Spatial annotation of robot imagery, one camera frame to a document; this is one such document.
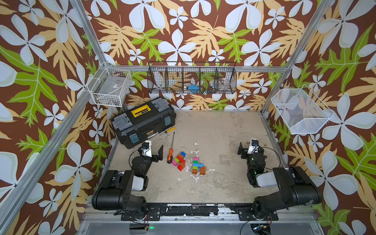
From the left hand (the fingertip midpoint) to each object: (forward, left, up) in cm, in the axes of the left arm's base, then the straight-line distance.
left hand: (154, 143), depth 87 cm
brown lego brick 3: (-13, -29, -11) cm, 34 cm away
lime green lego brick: (-6, -13, -9) cm, 17 cm away
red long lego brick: (-6, -16, -10) cm, 19 cm away
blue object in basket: (+32, -24, +16) cm, 43 cm away
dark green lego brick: (-6, -25, -13) cm, 28 cm away
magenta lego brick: (-8, -12, -10) cm, 17 cm away
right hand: (+2, -58, -2) cm, 58 cm away
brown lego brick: (-4, -16, -10) cm, 19 cm away
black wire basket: (+41, -23, +18) cm, 51 cm away
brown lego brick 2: (-10, -17, -9) cm, 22 cm away
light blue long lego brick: (-9, -26, -10) cm, 30 cm away
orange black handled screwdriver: (-1, -9, -11) cm, 14 cm away
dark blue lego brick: (-2, -17, -11) cm, 21 cm away
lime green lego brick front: (-11, -24, -10) cm, 29 cm away
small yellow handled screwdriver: (+18, -7, -11) cm, 23 cm away
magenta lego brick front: (-5, -25, -11) cm, 28 cm away
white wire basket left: (+26, +27, +22) cm, 44 cm away
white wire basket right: (+11, -85, +16) cm, 88 cm away
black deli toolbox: (+11, +10, +4) cm, 15 cm away
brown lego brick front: (-14, -24, -10) cm, 30 cm away
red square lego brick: (-11, -15, -11) cm, 22 cm away
